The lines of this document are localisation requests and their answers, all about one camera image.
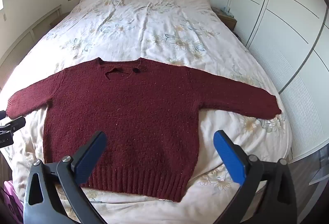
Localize wooden nightstand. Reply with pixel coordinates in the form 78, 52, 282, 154
212, 7, 237, 32

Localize glass side table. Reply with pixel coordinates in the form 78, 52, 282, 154
290, 141, 329, 186

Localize dark red knit sweater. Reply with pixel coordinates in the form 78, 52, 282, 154
5, 57, 282, 202

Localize pink cloth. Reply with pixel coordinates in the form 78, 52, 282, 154
2, 180, 25, 224

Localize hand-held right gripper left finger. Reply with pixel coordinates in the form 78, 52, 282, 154
23, 131, 107, 224

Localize white panelled low cabinet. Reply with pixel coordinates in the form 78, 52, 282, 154
0, 5, 63, 88

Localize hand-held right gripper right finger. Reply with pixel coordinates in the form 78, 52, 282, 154
213, 130, 298, 224

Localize floral white duvet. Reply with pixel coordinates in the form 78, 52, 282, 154
5, 0, 294, 224

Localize white sliding wardrobe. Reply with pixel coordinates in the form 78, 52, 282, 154
227, 0, 329, 163

